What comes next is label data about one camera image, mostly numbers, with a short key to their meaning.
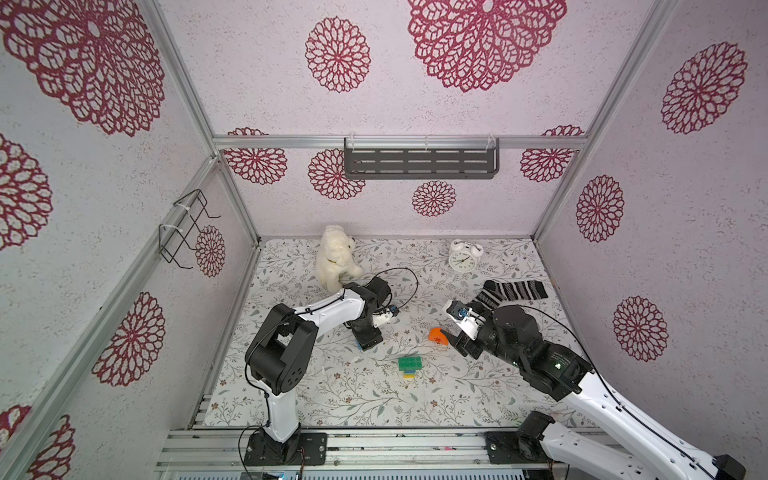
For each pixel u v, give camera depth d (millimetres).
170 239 727
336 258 941
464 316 582
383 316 842
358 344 821
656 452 410
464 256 1040
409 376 855
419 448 753
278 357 487
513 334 515
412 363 815
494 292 1030
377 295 748
